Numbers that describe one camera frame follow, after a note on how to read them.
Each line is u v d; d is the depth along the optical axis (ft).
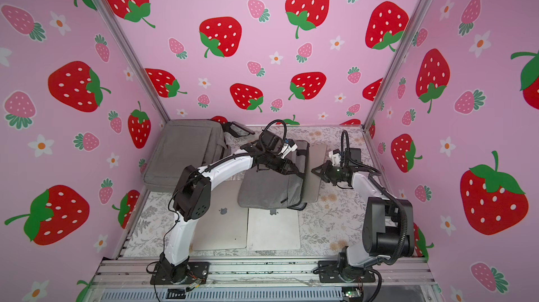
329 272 2.40
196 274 2.41
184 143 3.41
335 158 2.77
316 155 3.10
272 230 2.76
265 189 2.97
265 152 2.34
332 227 2.81
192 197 1.78
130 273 2.49
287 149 2.72
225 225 2.85
